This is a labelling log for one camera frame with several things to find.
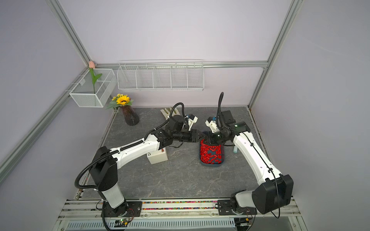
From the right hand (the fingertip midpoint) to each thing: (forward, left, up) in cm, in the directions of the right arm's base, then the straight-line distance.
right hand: (205, 141), depth 77 cm
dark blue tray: (-5, -8, -20) cm, 22 cm away
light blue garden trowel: (+4, -21, -18) cm, 28 cm away
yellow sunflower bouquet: (+28, +53, +5) cm, 60 cm away
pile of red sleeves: (+1, -5, -19) cm, 19 cm away
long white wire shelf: (+48, +28, +10) cm, 56 cm away
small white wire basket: (+24, +68, +13) cm, 73 cm away
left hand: (0, 0, +3) cm, 3 cm away
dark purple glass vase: (+35, +56, -20) cm, 69 cm away
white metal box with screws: (-4, +27, -10) cm, 29 cm away
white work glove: (+38, +27, -19) cm, 50 cm away
